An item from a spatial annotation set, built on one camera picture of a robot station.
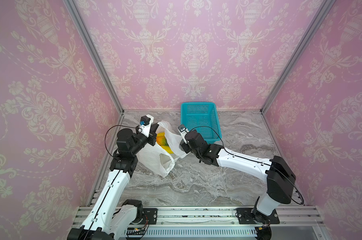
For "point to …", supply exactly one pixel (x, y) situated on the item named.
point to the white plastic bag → (158, 159)
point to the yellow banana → (167, 148)
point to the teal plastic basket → (195, 114)
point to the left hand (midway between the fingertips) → (158, 124)
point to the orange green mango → (161, 139)
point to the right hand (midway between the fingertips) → (185, 136)
